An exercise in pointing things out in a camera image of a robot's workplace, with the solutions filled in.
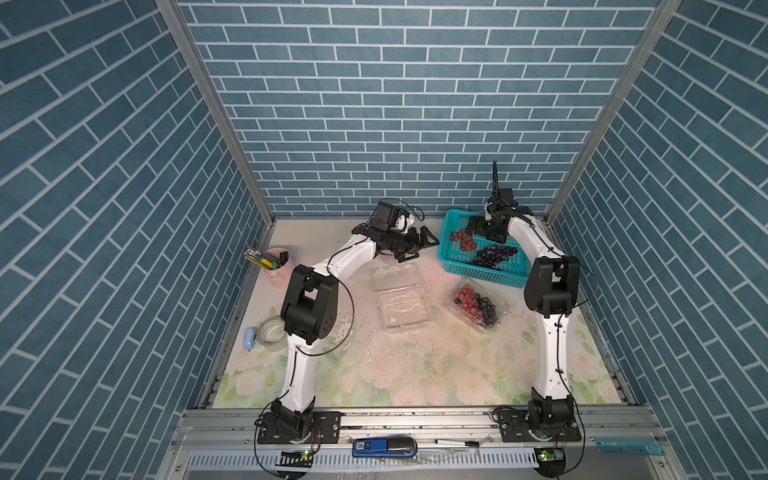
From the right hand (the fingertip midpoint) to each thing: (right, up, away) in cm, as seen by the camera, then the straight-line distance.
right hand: (477, 233), depth 106 cm
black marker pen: (-14, -53, -34) cm, 64 cm away
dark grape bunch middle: (+5, -8, -1) cm, 10 cm away
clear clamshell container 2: (+3, -23, -15) cm, 27 cm away
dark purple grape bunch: (-1, -24, -16) cm, 29 cm away
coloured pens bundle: (-71, -8, -15) cm, 73 cm away
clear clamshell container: (-27, -23, -10) cm, 37 cm away
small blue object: (-72, -32, -20) cm, 81 cm away
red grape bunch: (-7, -21, -15) cm, 27 cm away
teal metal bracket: (+28, -53, -34) cm, 69 cm away
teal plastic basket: (-6, -6, +4) cm, 9 cm away
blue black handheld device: (-32, -50, -39) cm, 71 cm away
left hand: (-17, -6, -17) cm, 24 cm away
